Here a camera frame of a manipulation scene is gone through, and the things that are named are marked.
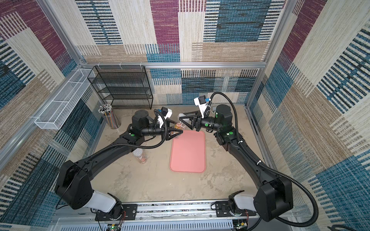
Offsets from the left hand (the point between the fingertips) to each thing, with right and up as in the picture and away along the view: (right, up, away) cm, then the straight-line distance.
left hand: (181, 129), depth 71 cm
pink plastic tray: (+4, -17, +23) cm, 28 cm away
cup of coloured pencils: (-49, +5, +28) cm, 57 cm away
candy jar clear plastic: (-1, +2, -1) cm, 2 cm away
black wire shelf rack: (-43, +30, +37) cm, 64 cm away
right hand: (+1, +5, -2) cm, 5 cm away
